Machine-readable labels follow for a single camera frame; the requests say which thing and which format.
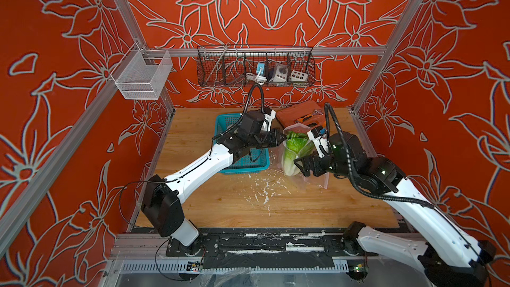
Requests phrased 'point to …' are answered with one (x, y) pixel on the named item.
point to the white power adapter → (281, 73)
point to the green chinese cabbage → (297, 146)
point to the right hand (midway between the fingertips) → (300, 157)
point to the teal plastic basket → (253, 160)
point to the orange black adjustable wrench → (303, 118)
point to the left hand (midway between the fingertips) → (288, 135)
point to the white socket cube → (297, 76)
